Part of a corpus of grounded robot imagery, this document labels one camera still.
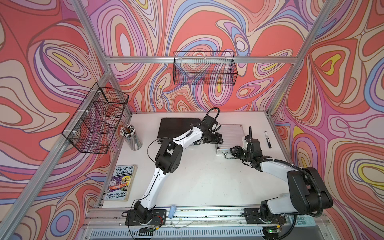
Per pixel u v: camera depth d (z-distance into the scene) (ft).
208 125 2.63
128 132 2.84
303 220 2.32
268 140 3.34
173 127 3.43
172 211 2.41
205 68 3.16
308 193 1.43
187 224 2.37
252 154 2.34
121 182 2.70
